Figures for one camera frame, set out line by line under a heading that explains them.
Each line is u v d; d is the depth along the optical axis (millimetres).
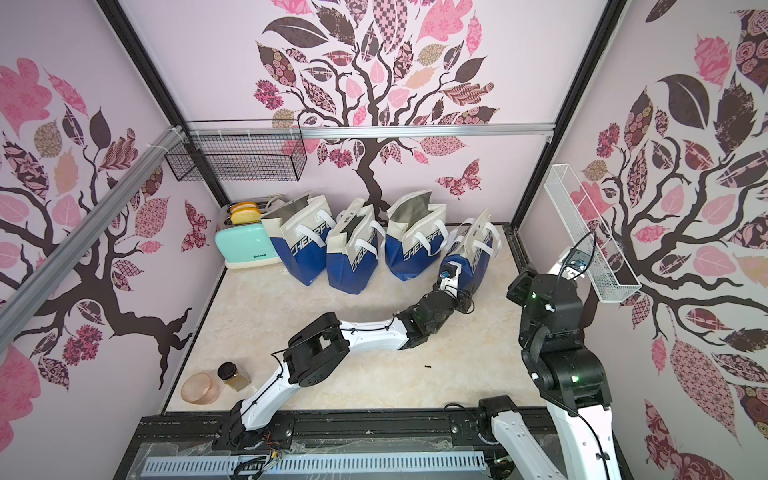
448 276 723
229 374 742
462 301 755
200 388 788
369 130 924
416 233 877
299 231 896
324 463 697
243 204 1010
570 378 371
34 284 520
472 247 859
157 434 746
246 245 995
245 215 976
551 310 382
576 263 457
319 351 578
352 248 838
